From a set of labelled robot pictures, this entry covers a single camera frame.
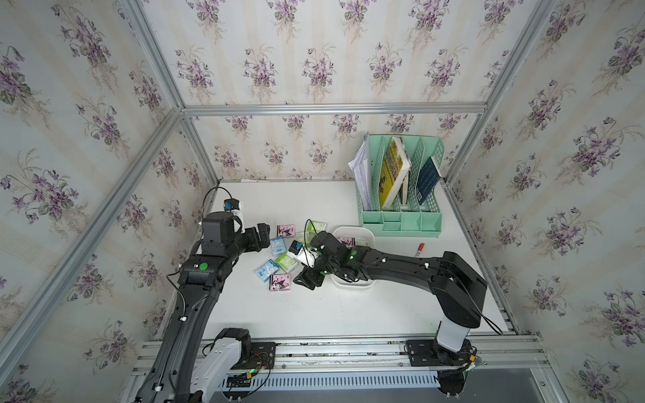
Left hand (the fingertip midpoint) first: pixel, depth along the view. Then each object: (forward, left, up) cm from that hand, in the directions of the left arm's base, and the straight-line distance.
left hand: (258, 229), depth 73 cm
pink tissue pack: (-7, -4, -23) cm, 24 cm away
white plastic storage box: (+11, -36, -22) cm, 44 cm away
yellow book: (+29, -47, -1) cm, 56 cm away
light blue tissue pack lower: (-2, +1, -22) cm, 22 cm away
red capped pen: (+7, -58, -24) cm, 63 cm away
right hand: (-6, -12, -15) cm, 20 cm away
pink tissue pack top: (+14, -5, -22) cm, 27 cm away
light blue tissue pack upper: (+8, -2, -23) cm, 24 cm away
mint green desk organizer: (+30, -54, -12) cm, 62 cm away
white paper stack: (+24, -32, +3) cm, 41 cm away
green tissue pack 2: (+1, -6, -22) cm, 23 cm away
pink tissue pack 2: (+9, -30, -22) cm, 38 cm away
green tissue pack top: (+16, -16, -23) cm, 32 cm away
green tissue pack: (-3, -13, +1) cm, 14 cm away
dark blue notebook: (+33, -64, -12) cm, 74 cm away
